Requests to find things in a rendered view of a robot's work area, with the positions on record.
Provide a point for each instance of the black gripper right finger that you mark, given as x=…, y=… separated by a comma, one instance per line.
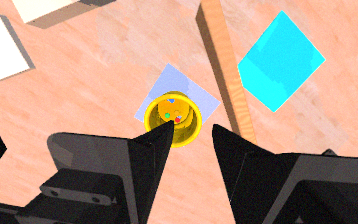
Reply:
x=258, y=182

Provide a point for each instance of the yellow cup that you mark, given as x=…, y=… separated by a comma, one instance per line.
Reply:
x=190, y=123

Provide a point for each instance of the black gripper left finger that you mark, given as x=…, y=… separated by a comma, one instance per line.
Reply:
x=139, y=161

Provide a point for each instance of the white box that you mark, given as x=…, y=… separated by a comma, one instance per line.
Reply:
x=14, y=59

